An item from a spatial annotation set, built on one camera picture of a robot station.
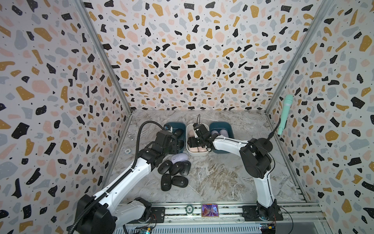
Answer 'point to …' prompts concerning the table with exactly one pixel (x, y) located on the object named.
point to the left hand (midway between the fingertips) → (177, 141)
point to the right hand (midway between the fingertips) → (192, 141)
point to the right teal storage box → (219, 126)
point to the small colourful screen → (210, 210)
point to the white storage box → (190, 126)
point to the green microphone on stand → (287, 105)
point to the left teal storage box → (183, 137)
